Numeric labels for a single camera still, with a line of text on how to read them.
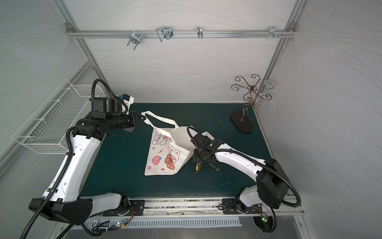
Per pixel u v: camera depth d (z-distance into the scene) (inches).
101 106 19.6
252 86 33.8
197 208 29.3
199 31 29.0
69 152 16.1
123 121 22.8
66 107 28.7
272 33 30.1
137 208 28.7
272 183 16.5
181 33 31.2
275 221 27.6
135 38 30.0
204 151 24.5
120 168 34.3
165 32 30.2
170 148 31.6
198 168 30.8
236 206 25.6
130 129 40.5
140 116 26.8
